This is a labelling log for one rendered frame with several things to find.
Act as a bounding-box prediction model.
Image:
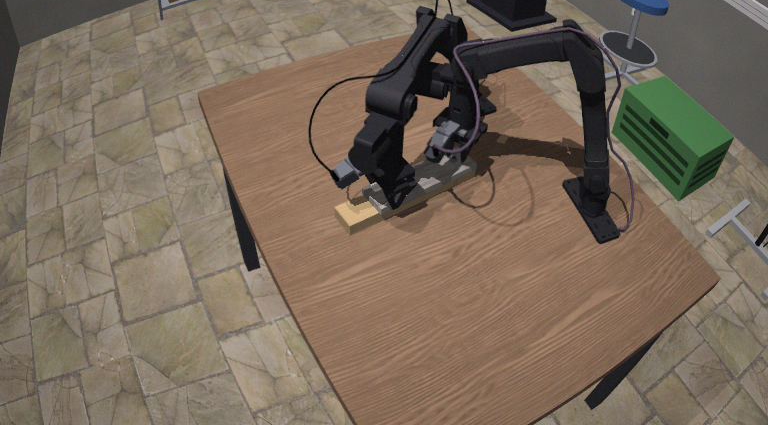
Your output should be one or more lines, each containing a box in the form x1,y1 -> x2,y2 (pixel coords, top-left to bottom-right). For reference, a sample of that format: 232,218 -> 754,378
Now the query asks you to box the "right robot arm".
348,6 -> 468,174

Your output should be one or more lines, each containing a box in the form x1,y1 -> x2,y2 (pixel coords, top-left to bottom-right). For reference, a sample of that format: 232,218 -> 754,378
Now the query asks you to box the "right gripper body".
335,143 -> 415,196

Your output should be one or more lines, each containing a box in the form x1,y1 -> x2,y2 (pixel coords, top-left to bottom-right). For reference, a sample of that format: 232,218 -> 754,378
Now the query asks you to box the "light wooden plank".
334,170 -> 476,235

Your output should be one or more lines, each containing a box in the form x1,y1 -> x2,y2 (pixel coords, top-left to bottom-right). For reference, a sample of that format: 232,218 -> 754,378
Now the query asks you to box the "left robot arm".
415,30 -> 620,244

